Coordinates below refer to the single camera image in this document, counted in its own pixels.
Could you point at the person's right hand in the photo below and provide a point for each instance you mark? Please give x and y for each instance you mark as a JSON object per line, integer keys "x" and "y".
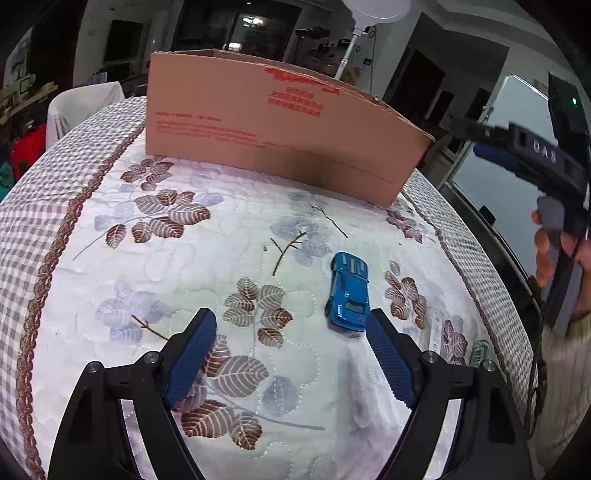
{"x": 547, "y": 258}

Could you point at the clear plastic strip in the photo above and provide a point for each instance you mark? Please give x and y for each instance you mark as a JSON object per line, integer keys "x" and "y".
{"x": 436, "y": 330}

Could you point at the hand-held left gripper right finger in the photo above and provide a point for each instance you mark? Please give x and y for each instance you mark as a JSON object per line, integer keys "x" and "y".
{"x": 392, "y": 355}

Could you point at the chair with white cover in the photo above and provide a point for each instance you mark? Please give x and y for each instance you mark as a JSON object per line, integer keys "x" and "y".
{"x": 78, "y": 110}

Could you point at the white round lamp on stand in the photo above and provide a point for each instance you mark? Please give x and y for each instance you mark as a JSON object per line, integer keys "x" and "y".
{"x": 378, "y": 9}

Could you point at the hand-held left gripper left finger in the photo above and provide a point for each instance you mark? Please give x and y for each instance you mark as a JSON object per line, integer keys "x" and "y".
{"x": 191, "y": 355}

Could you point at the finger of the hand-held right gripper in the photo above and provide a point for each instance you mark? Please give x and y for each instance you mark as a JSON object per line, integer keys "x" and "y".
{"x": 496, "y": 154}
{"x": 485, "y": 133}

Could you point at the person's right forearm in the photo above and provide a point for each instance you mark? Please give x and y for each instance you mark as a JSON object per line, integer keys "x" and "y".
{"x": 563, "y": 392}

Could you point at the red plastic toy car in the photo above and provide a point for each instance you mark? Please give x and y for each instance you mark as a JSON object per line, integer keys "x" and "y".
{"x": 30, "y": 152}

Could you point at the whiteboard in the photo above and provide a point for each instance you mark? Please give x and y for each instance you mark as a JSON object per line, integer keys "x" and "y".
{"x": 489, "y": 194}

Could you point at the checked tablecloth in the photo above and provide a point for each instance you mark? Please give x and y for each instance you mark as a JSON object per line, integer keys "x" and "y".
{"x": 37, "y": 207}

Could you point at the blue toy car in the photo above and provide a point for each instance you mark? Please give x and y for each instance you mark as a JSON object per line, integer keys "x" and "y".
{"x": 348, "y": 290}

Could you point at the wall television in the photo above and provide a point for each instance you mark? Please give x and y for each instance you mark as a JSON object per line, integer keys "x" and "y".
{"x": 122, "y": 41}

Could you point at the brown cardboard box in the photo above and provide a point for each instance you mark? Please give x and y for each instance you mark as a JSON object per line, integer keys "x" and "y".
{"x": 277, "y": 129}

